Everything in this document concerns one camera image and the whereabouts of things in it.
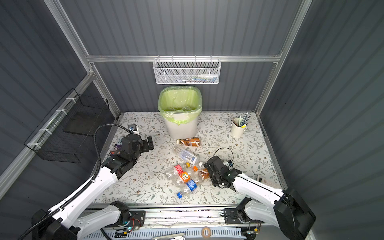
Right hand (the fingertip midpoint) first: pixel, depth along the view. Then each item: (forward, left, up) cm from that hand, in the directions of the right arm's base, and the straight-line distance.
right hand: (207, 169), depth 85 cm
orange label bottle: (-5, +13, +1) cm, 14 cm away
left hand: (+10, +34, +18) cm, 40 cm away
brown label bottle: (+19, +11, 0) cm, 22 cm away
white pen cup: (+27, -22, +1) cm, 35 cm away
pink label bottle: (-1, +19, -1) cm, 19 cm away
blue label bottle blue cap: (-9, +9, +1) cm, 13 cm away
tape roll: (-29, +1, -5) cm, 30 cm away
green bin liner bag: (+43, +18, +12) cm, 48 cm away
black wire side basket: (+4, +71, +26) cm, 76 cm away
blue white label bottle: (+9, +13, +1) cm, 16 cm away
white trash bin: (+26, +14, +4) cm, 30 cm away
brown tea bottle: (-3, +2, +1) cm, 3 cm away
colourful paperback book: (+16, +59, -1) cm, 61 cm away
